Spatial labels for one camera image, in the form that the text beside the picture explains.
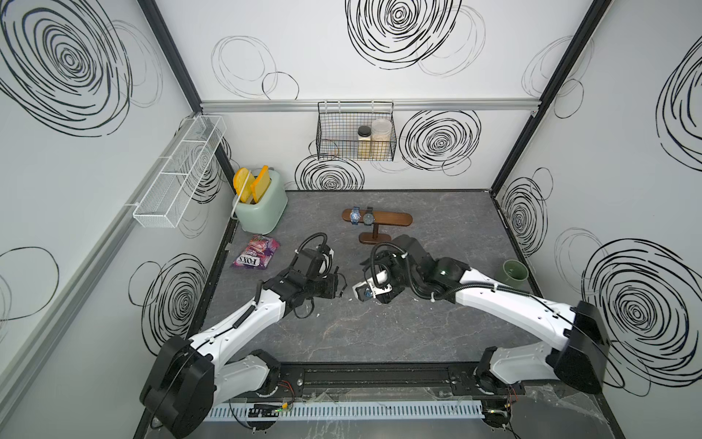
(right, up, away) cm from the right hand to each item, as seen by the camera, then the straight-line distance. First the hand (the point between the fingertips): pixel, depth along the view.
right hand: (368, 268), depth 75 cm
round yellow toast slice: (-43, +22, +22) cm, 53 cm away
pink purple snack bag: (-38, +1, +22) cm, 44 cm away
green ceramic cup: (+50, -5, +17) cm, 53 cm away
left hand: (-9, -6, +8) cm, 14 cm away
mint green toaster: (-37, +14, +23) cm, 46 cm away
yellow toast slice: (-36, +26, +19) cm, 48 cm away
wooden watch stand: (+5, +14, +17) cm, 23 cm away
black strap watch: (+1, +14, +17) cm, 22 cm away
